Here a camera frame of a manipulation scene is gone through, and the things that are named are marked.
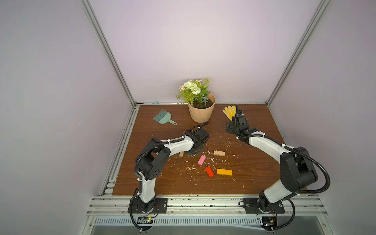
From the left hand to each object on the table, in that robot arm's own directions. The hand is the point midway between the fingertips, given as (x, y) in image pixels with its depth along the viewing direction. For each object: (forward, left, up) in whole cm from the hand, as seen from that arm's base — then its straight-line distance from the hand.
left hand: (200, 149), depth 93 cm
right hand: (+12, -22, +12) cm, 28 cm away
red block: (-15, -5, 0) cm, 16 cm away
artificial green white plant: (+23, +4, +30) cm, 37 cm away
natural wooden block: (-4, +13, 0) cm, 13 cm away
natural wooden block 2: (-2, -12, -1) cm, 12 cm away
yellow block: (-15, -14, 0) cm, 20 cm away
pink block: (-7, -1, 0) cm, 7 cm away
